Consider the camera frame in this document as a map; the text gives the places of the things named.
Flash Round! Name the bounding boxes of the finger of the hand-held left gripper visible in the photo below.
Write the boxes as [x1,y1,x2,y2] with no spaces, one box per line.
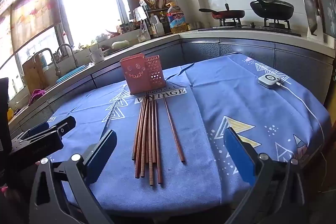
[8,132,65,165]
[26,116,76,141]

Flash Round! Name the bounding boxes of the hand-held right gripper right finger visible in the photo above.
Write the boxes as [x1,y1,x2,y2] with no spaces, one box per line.
[223,127,306,224]

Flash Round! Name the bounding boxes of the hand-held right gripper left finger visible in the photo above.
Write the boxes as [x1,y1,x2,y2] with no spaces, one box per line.
[28,130,117,224]

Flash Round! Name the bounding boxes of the bundle of wooden chopsticks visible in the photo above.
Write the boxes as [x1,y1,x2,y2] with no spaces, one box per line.
[132,94,163,186]

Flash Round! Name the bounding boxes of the light brown wooden chopstick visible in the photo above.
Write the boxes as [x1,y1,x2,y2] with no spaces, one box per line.
[163,97,186,164]

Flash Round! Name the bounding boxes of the pink utensil holder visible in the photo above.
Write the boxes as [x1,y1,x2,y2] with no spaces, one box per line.
[120,53,166,95]

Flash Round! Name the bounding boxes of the pink cloth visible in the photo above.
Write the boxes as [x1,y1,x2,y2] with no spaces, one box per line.
[29,89,46,105]

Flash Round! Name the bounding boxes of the wooden cutting board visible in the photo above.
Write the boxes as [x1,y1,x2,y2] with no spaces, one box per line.
[22,54,49,94]

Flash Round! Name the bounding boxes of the blue printed tablecloth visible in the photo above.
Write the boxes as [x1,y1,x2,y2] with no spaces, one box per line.
[47,52,332,211]

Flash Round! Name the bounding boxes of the blue drain tray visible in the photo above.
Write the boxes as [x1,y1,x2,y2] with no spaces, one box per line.
[56,64,87,83]

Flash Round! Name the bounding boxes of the steel faucet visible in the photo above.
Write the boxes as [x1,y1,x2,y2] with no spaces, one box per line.
[33,48,61,77]
[56,44,78,68]

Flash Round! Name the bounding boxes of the small white device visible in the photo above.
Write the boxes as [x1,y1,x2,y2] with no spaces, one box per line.
[258,73,282,88]

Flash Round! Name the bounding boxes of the white mug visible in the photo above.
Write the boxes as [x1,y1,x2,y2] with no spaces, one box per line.
[89,48,104,64]

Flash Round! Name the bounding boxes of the printed window blind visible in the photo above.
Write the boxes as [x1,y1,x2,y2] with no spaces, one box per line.
[0,0,61,52]

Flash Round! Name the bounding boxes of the grey kitchen cabinet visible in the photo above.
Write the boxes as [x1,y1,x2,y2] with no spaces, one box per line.
[8,38,336,135]

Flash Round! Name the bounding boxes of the gas stove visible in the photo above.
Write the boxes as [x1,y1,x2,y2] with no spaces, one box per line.
[198,18,302,37]

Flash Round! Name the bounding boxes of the white plastic bottle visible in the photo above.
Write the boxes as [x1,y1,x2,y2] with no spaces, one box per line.
[150,15,164,38]

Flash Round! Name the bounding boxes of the red frying pan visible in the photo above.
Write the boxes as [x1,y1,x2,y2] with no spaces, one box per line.
[199,4,245,20]

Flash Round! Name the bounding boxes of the seasoning rack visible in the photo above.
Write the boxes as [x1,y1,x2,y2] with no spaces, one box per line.
[133,0,179,38]

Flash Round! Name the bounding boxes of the cooking oil bottle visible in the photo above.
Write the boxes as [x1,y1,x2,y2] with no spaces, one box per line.
[167,7,187,34]

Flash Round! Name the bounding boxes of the black wok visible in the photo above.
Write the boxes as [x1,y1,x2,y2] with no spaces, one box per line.
[248,0,294,20]

